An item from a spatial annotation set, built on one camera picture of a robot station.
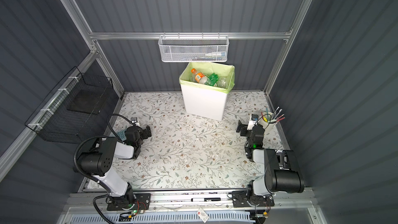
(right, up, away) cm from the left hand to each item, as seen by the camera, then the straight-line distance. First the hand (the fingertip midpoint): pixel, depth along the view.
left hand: (139, 127), depth 96 cm
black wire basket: (-24, +9, -26) cm, 36 cm away
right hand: (+68, +4, -6) cm, 69 cm away
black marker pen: (+42, -32, -23) cm, 57 cm away
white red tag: (+40, -36, -27) cm, 60 cm away
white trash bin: (+43, +15, -6) cm, 46 cm away
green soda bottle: (+47, +30, -3) cm, 56 cm away
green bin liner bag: (+55, +35, -1) cm, 65 cm away
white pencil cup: (+78, +2, -6) cm, 79 cm away
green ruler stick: (+80, +8, -3) cm, 80 cm away
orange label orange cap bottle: (+38, +29, -12) cm, 49 cm away
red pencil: (+85, +6, -8) cm, 86 cm away
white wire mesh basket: (+33, +60, +27) cm, 74 cm away
